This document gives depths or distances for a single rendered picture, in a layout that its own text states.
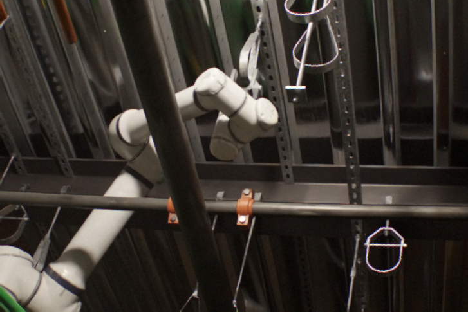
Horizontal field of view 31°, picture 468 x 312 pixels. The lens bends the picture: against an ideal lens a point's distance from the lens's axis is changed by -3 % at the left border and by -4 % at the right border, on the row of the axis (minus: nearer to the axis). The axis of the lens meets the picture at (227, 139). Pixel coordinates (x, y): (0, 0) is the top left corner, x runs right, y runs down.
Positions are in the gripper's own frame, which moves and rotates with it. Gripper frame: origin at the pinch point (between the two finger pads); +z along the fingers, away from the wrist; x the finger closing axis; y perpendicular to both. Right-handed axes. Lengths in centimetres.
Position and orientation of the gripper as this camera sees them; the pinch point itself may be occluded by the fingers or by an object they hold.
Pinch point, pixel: (244, 76)
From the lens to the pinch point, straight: 270.3
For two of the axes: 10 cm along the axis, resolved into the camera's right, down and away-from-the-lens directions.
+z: 1.9, -7.0, 6.9
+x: -9.7, -0.2, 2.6
